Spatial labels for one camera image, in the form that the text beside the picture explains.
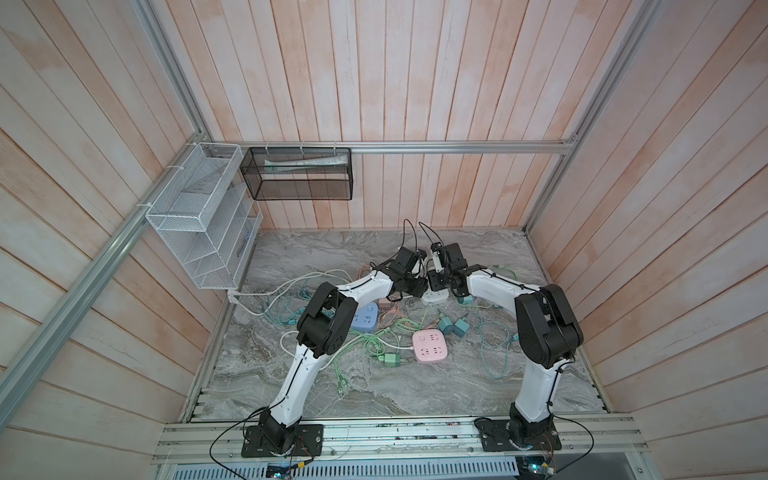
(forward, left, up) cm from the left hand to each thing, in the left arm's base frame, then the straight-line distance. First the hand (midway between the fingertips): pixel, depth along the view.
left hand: (420, 289), depth 100 cm
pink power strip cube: (-20, -1, 0) cm, 20 cm away
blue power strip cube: (-11, +19, 0) cm, 22 cm away
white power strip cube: (-3, -5, 0) cm, 6 cm away
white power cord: (-4, +56, -2) cm, 57 cm away
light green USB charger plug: (-25, +11, +1) cm, 27 cm away
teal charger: (-14, -6, +1) cm, 16 cm away
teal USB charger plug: (-14, -11, +1) cm, 18 cm away
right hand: (+4, -5, +3) cm, 8 cm away
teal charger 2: (-4, -14, +1) cm, 15 cm away
